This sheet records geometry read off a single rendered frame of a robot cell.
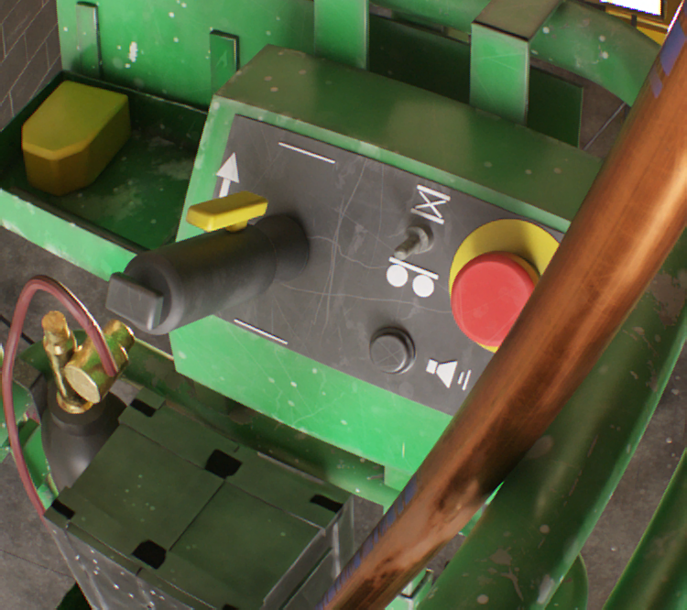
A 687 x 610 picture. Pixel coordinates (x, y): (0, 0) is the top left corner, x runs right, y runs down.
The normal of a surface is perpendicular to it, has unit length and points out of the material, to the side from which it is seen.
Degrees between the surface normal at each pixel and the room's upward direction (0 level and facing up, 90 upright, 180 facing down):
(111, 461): 0
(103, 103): 0
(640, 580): 27
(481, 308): 58
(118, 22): 90
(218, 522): 0
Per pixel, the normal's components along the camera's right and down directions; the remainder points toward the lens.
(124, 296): -0.41, 0.17
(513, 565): 0.13, -0.62
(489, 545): -0.40, -0.77
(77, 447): -0.07, -0.03
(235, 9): -0.48, 0.64
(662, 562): -0.15, -0.73
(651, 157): -0.73, 0.44
